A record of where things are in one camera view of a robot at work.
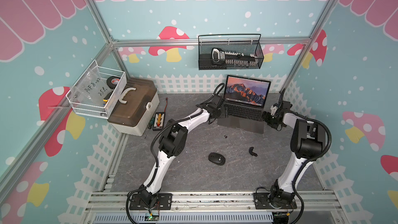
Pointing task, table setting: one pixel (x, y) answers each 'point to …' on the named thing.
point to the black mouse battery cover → (250, 151)
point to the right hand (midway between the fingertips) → (263, 119)
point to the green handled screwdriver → (152, 122)
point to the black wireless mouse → (216, 158)
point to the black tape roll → (112, 81)
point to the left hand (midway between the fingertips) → (222, 114)
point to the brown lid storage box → (135, 106)
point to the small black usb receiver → (226, 137)
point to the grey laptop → (244, 100)
